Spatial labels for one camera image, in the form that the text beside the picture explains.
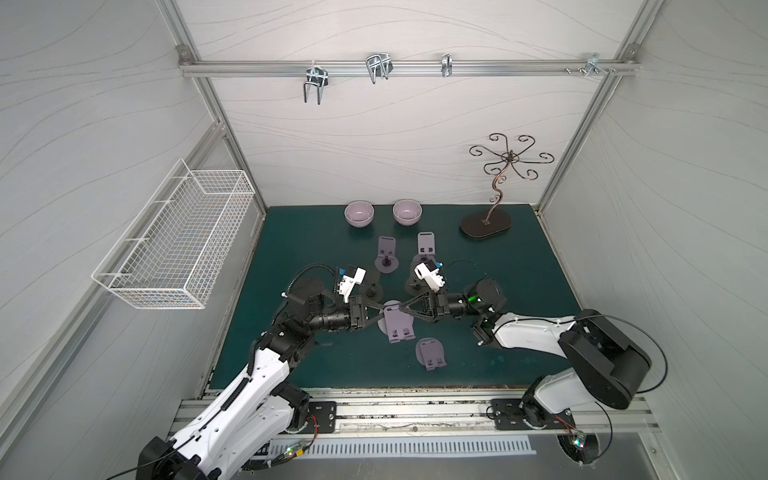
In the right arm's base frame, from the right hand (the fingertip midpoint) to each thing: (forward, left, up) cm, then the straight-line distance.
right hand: (401, 313), depth 65 cm
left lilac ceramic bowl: (+51, +18, -21) cm, 58 cm away
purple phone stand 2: (+31, +6, -25) cm, 40 cm away
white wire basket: (+12, +53, +7) cm, 54 cm away
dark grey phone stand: (+17, +10, -21) cm, 29 cm away
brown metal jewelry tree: (+50, -29, -25) cm, 62 cm away
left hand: (-1, +2, -1) cm, 3 cm away
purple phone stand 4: (0, -8, -25) cm, 26 cm away
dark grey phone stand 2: (+19, -4, -21) cm, 28 cm away
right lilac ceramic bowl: (+53, -1, -22) cm, 57 cm away
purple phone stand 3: (-1, +1, -2) cm, 3 cm away
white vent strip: (-22, -1, -25) cm, 34 cm away
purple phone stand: (+32, -8, -18) cm, 38 cm away
